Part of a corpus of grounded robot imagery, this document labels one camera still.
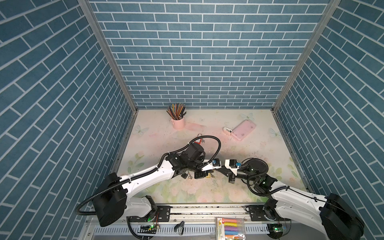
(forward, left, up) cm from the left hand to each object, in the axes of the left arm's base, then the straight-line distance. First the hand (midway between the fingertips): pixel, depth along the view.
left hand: (212, 169), depth 76 cm
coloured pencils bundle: (+43, +22, -2) cm, 48 cm away
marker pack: (-24, -7, -10) cm, 27 cm away
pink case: (+34, -26, -11) cm, 45 cm away
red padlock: (+25, +6, -11) cm, 28 cm away
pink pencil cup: (+38, +20, -10) cm, 44 cm away
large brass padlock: (-6, +3, +6) cm, 9 cm away
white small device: (+34, -14, -10) cm, 38 cm away
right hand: (0, -1, +3) cm, 3 cm away
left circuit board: (-23, +32, -15) cm, 42 cm away
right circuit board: (-25, -29, -13) cm, 41 cm away
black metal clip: (-23, +16, -13) cm, 30 cm away
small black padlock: (+1, +15, -12) cm, 19 cm away
